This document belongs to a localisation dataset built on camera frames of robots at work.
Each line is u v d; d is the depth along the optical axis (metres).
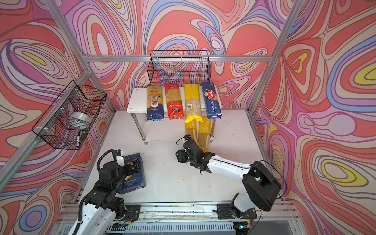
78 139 0.72
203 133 0.94
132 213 0.73
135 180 0.78
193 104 0.72
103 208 0.54
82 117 0.74
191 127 0.98
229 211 0.73
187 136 0.76
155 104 0.72
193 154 0.64
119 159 0.69
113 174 0.60
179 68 0.97
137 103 0.76
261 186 0.43
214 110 0.68
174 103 0.71
